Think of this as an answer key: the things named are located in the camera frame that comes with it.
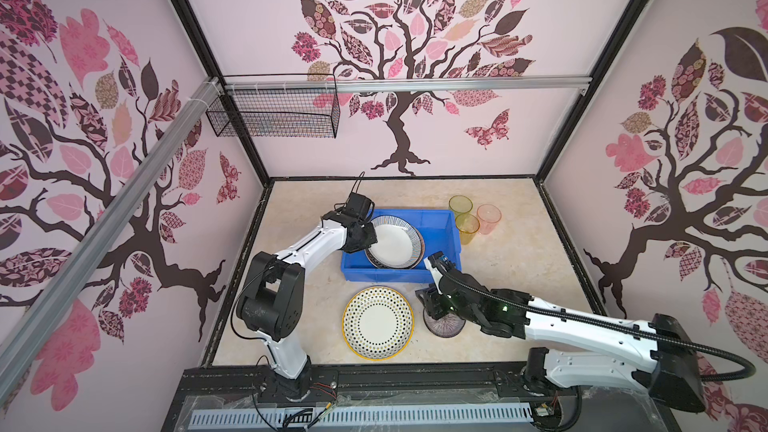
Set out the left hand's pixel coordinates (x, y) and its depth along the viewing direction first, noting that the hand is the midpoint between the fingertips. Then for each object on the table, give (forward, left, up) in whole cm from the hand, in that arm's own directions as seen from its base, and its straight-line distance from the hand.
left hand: (369, 244), depth 92 cm
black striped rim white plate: (+5, -10, -7) cm, 13 cm away
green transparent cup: (+18, -32, -2) cm, 37 cm away
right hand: (-18, -14, +7) cm, 24 cm away
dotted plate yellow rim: (-22, -3, -8) cm, 24 cm away
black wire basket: (+37, +22, +26) cm, 50 cm away
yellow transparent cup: (+10, -34, -4) cm, 35 cm away
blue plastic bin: (+11, -25, -7) cm, 28 cm away
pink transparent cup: (+11, -40, +1) cm, 41 cm away
